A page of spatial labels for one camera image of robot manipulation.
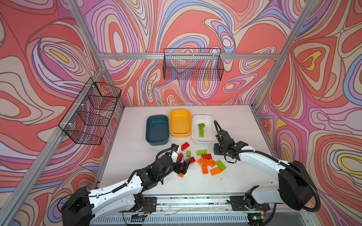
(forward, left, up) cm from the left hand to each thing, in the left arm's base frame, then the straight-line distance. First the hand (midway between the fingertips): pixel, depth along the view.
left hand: (186, 157), depth 77 cm
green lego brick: (+31, -12, -11) cm, 35 cm away
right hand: (+8, -21, -8) cm, 24 cm away
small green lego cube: (+8, -2, -12) cm, 15 cm away
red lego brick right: (+5, -14, -11) cm, 19 cm away
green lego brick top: (+8, -10, -11) cm, 17 cm away
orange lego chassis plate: (+2, -15, -12) cm, 19 cm away
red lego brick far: (+13, 0, -12) cm, 18 cm away
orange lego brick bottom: (-6, +3, -12) cm, 14 cm away
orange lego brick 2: (-4, -18, -12) cm, 22 cm away
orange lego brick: (-3, -12, -14) cm, 18 cm away
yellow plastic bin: (+34, +3, -13) cm, 36 cm away
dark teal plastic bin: (+27, +21, -12) cm, 36 cm away
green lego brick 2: (+24, -12, -12) cm, 29 cm away
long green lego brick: (+1, -21, -12) cm, 25 cm away
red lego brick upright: (+6, +3, -12) cm, 14 cm away
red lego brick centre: (+4, -5, -12) cm, 14 cm away
